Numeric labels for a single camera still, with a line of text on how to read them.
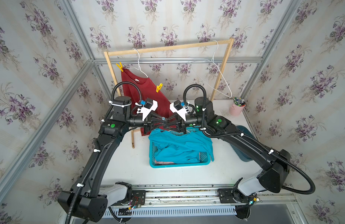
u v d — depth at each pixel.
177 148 0.80
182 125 0.55
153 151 0.81
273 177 0.40
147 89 0.69
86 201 0.35
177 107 0.54
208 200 0.73
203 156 0.84
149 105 0.51
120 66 0.79
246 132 0.95
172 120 0.60
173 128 0.60
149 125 0.54
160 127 0.58
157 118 0.57
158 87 0.65
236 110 1.06
